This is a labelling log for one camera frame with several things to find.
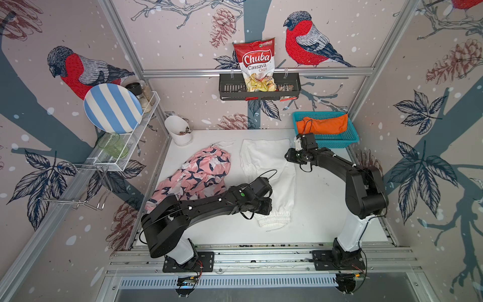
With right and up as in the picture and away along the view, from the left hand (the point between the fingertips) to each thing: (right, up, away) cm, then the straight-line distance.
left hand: (273, 206), depth 80 cm
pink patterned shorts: (-34, +11, +16) cm, 39 cm away
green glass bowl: (-62, +27, -10) cm, 69 cm away
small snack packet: (+8, +55, +11) cm, 57 cm away
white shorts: (0, +19, +27) cm, 33 cm away
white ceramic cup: (-53, +36, +33) cm, 72 cm away
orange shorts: (+36, +39, +34) cm, 63 cm away
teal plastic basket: (+50, +31, +30) cm, 66 cm away
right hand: (+10, +22, +18) cm, 30 cm away
